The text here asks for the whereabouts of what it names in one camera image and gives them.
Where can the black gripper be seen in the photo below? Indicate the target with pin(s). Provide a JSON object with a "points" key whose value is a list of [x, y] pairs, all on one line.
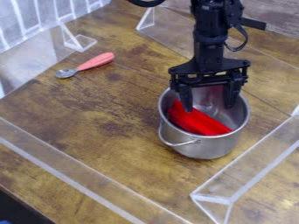
{"points": [[208, 69]]}

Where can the spoon with pink handle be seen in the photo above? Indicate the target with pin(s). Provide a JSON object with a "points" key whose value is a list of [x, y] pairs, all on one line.
{"points": [[94, 62]]}

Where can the red block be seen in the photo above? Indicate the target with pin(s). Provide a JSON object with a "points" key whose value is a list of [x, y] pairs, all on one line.
{"points": [[194, 122]]}

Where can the clear acrylic barrier left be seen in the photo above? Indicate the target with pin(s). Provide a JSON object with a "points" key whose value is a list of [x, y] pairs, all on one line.
{"points": [[28, 59]]}

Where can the clear acrylic barrier front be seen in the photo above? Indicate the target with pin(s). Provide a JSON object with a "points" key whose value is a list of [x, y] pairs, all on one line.
{"points": [[116, 197]]}

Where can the silver metal pot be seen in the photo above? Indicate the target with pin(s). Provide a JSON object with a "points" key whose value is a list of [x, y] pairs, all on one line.
{"points": [[198, 146]]}

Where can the clear acrylic barrier right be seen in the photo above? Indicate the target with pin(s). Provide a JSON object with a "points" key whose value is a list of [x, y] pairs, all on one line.
{"points": [[216, 195]]}

